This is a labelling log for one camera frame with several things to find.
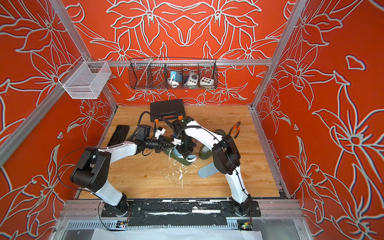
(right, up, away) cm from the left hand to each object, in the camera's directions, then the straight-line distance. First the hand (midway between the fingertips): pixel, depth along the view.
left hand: (173, 145), depth 85 cm
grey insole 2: (+20, -15, +1) cm, 25 cm away
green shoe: (+19, -5, +2) cm, 20 cm away
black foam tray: (-40, +4, +16) cm, 43 cm away
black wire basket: (-15, +47, +15) cm, 52 cm away
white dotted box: (+19, +40, +9) cm, 45 cm away
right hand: (+5, -6, -3) cm, 8 cm away
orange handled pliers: (+44, +10, +21) cm, 50 cm away
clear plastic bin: (-56, +40, +6) cm, 68 cm away
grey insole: (+2, -5, +1) cm, 5 cm away
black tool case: (-9, +23, +32) cm, 41 cm away
